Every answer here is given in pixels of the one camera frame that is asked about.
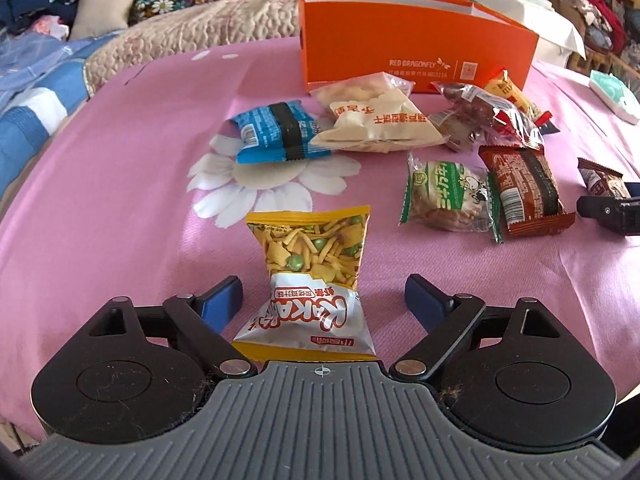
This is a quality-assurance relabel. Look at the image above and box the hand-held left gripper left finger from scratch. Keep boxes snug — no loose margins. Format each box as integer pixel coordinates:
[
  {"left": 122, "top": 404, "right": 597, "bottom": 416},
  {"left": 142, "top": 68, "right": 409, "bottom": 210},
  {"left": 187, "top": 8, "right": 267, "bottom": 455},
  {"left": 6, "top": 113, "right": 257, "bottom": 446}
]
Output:
[{"left": 86, "top": 275, "right": 259, "bottom": 380}]

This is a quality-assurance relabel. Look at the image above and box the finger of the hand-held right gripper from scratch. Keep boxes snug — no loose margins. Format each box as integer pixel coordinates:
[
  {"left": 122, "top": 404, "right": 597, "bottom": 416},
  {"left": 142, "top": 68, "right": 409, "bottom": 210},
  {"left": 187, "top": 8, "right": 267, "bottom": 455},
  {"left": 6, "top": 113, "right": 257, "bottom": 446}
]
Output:
[{"left": 576, "top": 182, "right": 640, "bottom": 237}]

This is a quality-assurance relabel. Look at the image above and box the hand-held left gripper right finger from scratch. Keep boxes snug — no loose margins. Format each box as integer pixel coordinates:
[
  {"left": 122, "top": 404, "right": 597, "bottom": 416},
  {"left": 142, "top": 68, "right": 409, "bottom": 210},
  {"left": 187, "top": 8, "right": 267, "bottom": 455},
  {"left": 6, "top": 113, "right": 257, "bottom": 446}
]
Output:
[{"left": 389, "top": 274, "right": 568, "bottom": 380}]

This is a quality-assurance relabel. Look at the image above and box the dark brown snack packet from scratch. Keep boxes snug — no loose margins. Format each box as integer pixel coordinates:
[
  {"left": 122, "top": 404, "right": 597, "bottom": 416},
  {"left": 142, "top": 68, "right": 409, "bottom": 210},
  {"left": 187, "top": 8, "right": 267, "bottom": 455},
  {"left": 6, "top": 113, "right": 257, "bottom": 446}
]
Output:
[{"left": 577, "top": 156, "right": 632, "bottom": 200}]

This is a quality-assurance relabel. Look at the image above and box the yellow pea snack packet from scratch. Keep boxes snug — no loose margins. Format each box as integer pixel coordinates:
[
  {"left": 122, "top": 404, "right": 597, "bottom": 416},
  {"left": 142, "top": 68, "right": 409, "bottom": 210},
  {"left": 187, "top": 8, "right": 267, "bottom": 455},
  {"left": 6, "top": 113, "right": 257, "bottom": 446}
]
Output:
[{"left": 231, "top": 205, "right": 378, "bottom": 363}]

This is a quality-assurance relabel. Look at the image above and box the blue cookie packet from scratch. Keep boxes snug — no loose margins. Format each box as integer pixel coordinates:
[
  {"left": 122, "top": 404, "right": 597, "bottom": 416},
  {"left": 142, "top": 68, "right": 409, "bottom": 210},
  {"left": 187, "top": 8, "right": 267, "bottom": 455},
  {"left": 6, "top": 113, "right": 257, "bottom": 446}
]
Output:
[{"left": 229, "top": 100, "right": 333, "bottom": 165}]

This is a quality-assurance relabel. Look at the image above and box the white rice cracker packet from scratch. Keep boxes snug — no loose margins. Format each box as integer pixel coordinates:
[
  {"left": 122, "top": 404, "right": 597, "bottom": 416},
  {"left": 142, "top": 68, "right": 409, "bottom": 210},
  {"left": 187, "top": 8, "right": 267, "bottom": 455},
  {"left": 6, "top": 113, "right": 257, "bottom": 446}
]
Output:
[{"left": 309, "top": 71, "right": 446, "bottom": 153}]

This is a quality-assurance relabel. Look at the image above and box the orange cardboard box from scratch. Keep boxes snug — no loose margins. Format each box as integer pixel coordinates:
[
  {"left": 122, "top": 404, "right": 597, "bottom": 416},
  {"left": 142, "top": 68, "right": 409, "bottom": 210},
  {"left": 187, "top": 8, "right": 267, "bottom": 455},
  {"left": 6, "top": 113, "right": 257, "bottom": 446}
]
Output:
[{"left": 297, "top": 0, "right": 540, "bottom": 96}]

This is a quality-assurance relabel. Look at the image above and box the dark red cookie packet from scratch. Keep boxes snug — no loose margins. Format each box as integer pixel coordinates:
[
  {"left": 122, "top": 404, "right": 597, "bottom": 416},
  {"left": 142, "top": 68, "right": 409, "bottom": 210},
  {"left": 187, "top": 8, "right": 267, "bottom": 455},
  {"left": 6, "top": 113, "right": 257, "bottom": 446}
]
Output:
[{"left": 478, "top": 144, "right": 577, "bottom": 237}]

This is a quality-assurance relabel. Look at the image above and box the green and white biscuit packet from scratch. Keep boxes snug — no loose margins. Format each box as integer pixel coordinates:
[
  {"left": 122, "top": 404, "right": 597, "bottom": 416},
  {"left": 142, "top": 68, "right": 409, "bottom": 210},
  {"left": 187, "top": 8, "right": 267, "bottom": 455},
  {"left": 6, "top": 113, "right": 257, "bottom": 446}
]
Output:
[{"left": 398, "top": 152, "right": 503, "bottom": 243}]

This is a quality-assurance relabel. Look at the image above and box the teal tissue pack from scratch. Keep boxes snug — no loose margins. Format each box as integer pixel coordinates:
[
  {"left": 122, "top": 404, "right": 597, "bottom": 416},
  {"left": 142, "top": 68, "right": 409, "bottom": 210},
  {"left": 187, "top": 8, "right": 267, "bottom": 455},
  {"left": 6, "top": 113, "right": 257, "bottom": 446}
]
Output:
[{"left": 589, "top": 70, "right": 640, "bottom": 126}]

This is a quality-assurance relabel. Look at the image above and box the pink daisy tablecloth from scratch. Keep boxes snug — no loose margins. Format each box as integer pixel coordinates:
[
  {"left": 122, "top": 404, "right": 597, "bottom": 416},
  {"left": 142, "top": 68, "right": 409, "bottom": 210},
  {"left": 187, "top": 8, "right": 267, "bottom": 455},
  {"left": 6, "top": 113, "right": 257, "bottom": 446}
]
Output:
[{"left": 0, "top": 35, "right": 640, "bottom": 441}]

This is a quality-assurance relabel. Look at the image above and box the wicker chair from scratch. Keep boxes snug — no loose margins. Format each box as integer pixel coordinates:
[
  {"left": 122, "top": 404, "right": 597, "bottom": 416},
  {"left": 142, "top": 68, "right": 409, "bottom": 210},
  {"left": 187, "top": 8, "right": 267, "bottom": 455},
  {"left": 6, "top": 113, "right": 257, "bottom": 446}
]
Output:
[{"left": 567, "top": 35, "right": 640, "bottom": 81}]

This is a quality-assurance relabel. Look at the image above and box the yellow cake packet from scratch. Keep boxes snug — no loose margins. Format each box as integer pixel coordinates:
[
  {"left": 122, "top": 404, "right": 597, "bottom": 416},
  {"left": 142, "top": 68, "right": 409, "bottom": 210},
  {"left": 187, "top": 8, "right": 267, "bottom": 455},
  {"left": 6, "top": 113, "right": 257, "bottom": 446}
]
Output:
[{"left": 482, "top": 69, "right": 556, "bottom": 133}]

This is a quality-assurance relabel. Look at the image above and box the clear packet of brown sweets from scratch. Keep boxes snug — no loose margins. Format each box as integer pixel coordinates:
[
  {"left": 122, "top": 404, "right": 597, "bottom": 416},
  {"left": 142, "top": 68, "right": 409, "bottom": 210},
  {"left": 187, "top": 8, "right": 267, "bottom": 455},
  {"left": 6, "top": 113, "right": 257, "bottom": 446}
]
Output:
[{"left": 430, "top": 81, "right": 546, "bottom": 152}]

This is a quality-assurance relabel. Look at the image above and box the white cloth covered table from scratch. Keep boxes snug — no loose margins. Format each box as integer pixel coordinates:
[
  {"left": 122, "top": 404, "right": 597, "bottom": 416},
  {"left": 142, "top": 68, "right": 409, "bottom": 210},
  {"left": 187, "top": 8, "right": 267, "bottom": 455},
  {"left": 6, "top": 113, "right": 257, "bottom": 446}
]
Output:
[{"left": 452, "top": 0, "right": 587, "bottom": 61}]

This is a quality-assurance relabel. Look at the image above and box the red cloth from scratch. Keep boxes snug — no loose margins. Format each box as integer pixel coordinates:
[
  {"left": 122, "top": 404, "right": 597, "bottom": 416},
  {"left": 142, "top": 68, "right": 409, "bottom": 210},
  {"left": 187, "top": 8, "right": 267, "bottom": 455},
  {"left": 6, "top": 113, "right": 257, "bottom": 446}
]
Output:
[{"left": 530, "top": 0, "right": 626, "bottom": 51}]

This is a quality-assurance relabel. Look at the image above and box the beige quilted sofa cover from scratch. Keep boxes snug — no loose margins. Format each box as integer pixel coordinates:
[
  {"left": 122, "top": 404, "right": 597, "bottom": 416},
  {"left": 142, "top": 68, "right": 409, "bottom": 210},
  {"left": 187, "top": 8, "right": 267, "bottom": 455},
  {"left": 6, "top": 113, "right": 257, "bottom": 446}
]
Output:
[{"left": 82, "top": 0, "right": 306, "bottom": 98}]

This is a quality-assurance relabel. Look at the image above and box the blue plaid bedding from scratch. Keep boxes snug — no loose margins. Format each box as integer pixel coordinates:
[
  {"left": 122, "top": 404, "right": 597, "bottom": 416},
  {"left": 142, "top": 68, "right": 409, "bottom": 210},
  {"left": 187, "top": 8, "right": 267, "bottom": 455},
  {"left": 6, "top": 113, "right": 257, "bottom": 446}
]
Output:
[{"left": 0, "top": 35, "right": 93, "bottom": 201}]

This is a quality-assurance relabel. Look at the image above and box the plain beige cushion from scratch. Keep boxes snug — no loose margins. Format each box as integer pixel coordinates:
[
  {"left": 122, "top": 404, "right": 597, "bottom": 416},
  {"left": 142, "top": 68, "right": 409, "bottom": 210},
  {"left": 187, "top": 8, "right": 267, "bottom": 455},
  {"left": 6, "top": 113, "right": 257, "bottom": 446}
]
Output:
[{"left": 67, "top": 0, "right": 147, "bottom": 41}]

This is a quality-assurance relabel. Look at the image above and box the pink patterned cloth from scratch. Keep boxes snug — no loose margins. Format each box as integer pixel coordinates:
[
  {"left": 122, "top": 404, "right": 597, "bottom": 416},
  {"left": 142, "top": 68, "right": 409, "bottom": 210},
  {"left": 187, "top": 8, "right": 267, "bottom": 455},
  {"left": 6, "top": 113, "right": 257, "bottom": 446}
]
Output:
[{"left": 30, "top": 12, "right": 71, "bottom": 41}]

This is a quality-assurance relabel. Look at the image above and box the dark blue clothing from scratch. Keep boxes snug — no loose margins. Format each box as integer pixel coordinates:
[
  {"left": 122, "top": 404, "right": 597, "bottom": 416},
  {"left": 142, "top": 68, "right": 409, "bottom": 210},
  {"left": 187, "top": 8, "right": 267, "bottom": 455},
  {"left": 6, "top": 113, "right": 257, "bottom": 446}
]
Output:
[{"left": 0, "top": 0, "right": 83, "bottom": 36}]

